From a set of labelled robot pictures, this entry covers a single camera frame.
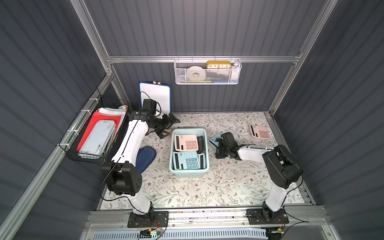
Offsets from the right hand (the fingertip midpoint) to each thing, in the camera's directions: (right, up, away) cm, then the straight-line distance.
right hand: (215, 142), depth 97 cm
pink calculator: (-19, +1, -6) cm, 20 cm away
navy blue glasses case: (-46, -10, -1) cm, 47 cm away
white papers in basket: (-53, +18, -18) cm, 59 cm away
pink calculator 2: (+33, +7, +9) cm, 35 cm away
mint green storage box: (-17, -17, -10) cm, 26 cm away
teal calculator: (-19, -8, -14) cm, 25 cm away
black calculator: (-10, -5, -8) cm, 14 cm away
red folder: (-64, +16, -20) cm, 69 cm away
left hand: (-23, +10, -16) cm, 30 cm away
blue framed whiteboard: (-35, +31, -7) cm, 47 cm away
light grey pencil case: (-58, +5, -30) cm, 65 cm away
